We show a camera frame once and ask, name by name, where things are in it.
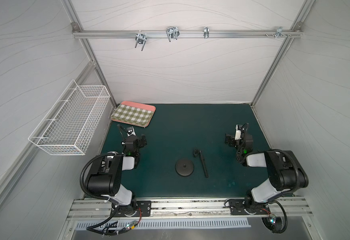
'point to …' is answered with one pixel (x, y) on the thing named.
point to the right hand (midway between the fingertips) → (235, 133)
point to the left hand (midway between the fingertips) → (135, 136)
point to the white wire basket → (69, 125)
